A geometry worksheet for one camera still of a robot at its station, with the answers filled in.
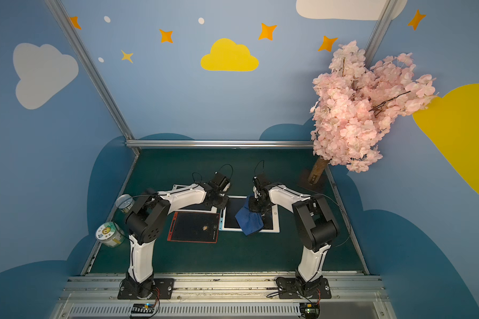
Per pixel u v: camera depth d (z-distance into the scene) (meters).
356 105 0.64
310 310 0.73
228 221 0.92
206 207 0.96
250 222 0.88
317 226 0.49
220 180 0.80
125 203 0.93
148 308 0.72
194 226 0.87
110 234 0.80
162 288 0.75
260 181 0.78
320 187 1.04
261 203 0.82
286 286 0.75
